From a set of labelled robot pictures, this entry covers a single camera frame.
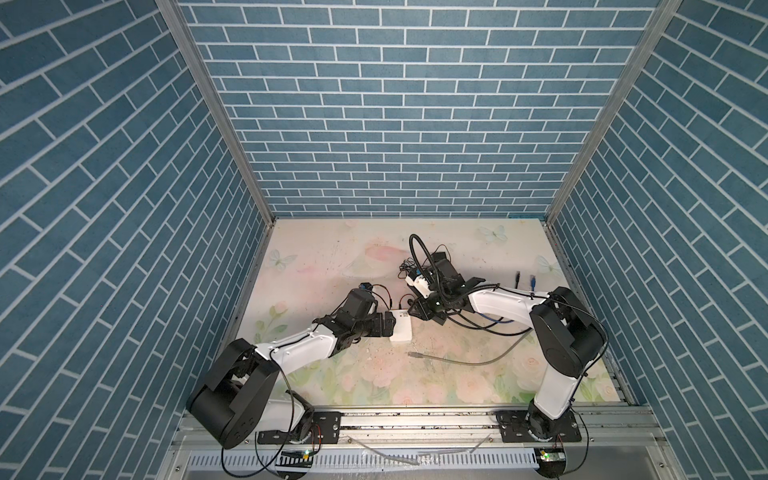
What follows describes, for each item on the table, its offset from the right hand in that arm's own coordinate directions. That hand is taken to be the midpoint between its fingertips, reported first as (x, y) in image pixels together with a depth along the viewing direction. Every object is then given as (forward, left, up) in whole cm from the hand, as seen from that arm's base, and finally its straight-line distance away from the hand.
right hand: (410, 307), depth 91 cm
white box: (-7, +2, -3) cm, 8 cm away
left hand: (-5, +7, -1) cm, 9 cm away
